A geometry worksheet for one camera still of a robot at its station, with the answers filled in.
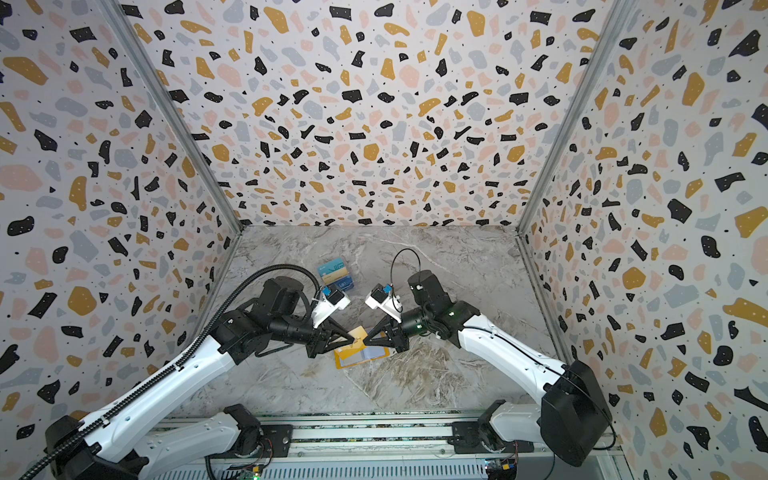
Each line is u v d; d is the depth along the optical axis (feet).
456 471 2.56
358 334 2.22
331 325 2.09
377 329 2.19
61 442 1.21
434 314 2.02
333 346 2.16
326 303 2.02
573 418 1.34
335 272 3.31
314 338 2.01
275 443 2.39
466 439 2.42
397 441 2.50
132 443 1.32
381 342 2.24
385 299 2.10
